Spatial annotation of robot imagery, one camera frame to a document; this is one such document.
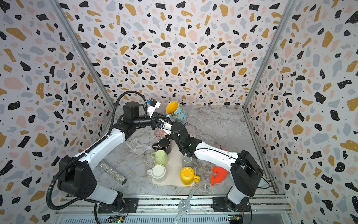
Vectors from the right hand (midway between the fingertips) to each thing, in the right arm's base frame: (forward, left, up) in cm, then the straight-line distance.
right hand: (168, 118), depth 78 cm
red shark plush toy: (-23, -31, -24) cm, 45 cm away
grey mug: (-18, -11, -17) cm, 27 cm away
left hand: (-2, -1, +4) cm, 4 cm away
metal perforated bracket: (-39, -9, -27) cm, 48 cm away
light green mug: (-15, +5, -17) cm, 24 cm away
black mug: (-6, +5, -19) cm, 20 cm away
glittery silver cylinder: (-23, +33, -24) cm, 47 cm away
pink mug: (+2, +8, -18) cm, 20 cm away
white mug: (-23, +6, -19) cm, 30 cm away
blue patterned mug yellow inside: (-2, -5, +7) cm, 8 cm away
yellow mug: (-26, -11, -18) cm, 34 cm away
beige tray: (-18, -2, -27) cm, 33 cm away
